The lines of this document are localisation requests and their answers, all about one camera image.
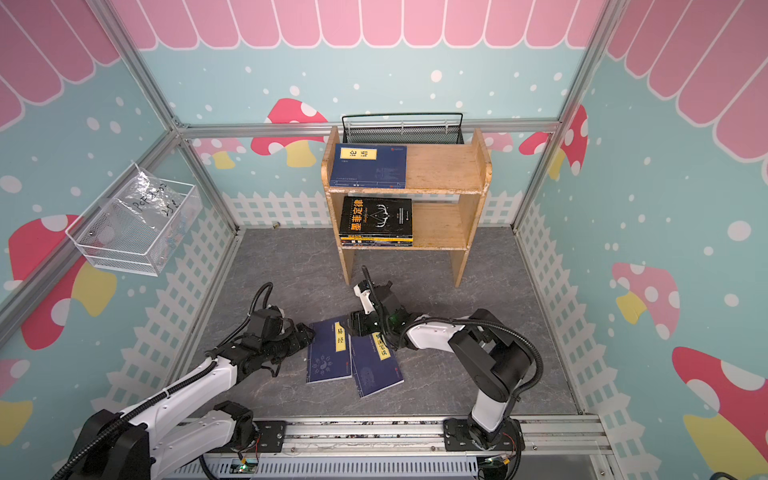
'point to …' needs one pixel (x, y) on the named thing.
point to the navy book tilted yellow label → (375, 364)
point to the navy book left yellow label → (328, 353)
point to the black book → (376, 216)
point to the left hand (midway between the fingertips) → (306, 344)
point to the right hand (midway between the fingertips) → (346, 320)
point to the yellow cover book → (376, 241)
